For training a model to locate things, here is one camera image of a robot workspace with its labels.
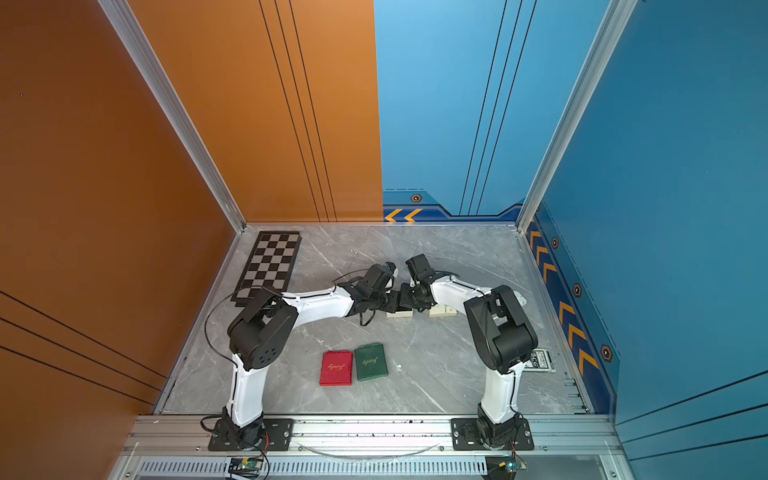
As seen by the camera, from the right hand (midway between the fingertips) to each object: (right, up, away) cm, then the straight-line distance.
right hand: (404, 300), depth 97 cm
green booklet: (-10, -15, -15) cm, 23 cm away
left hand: (-1, +1, -1) cm, 2 cm away
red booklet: (-19, -16, -16) cm, 30 cm away
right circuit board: (+23, -35, -27) cm, 50 cm away
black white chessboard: (-46, +11, +5) cm, 48 cm away
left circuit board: (-38, -36, -26) cm, 59 cm away
